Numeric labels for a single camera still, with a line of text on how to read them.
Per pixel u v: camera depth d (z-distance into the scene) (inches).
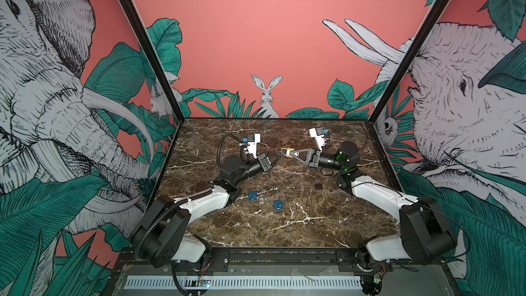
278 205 34.5
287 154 28.3
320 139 28.0
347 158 24.2
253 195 35.2
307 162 27.5
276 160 28.1
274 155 28.0
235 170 23.8
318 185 37.4
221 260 28.8
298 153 28.5
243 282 27.7
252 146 27.7
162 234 16.7
